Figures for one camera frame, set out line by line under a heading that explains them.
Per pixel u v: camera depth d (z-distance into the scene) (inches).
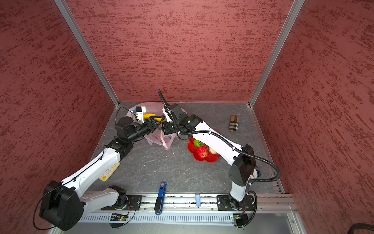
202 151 34.4
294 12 28.7
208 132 19.5
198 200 28.6
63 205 15.1
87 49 34.4
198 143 35.5
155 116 27.0
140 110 27.4
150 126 25.9
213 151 35.0
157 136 39.0
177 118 22.3
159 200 29.5
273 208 28.7
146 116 28.5
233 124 40.8
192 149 36.6
